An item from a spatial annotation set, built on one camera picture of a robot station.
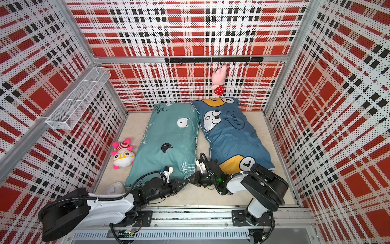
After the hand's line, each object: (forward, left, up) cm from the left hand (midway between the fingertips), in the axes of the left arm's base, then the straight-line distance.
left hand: (189, 183), depth 79 cm
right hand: (+2, 0, 0) cm, 2 cm away
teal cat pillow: (+27, +14, +1) cm, 30 cm away
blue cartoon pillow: (+21, -25, +7) cm, 34 cm away
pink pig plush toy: (+55, -17, +28) cm, 64 cm away
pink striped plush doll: (+16, +39, +1) cm, 42 cm away
